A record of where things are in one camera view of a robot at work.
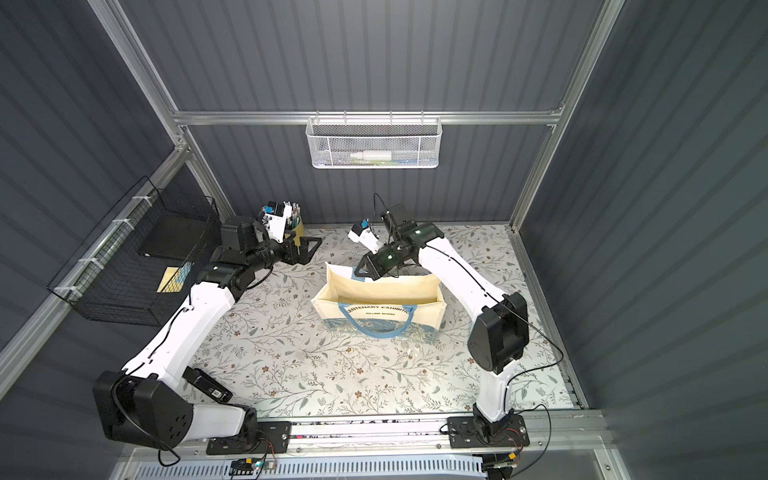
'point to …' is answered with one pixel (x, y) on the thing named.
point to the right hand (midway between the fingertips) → (357, 274)
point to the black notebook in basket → (176, 236)
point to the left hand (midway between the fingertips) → (308, 236)
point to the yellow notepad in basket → (173, 278)
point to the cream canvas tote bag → (387, 308)
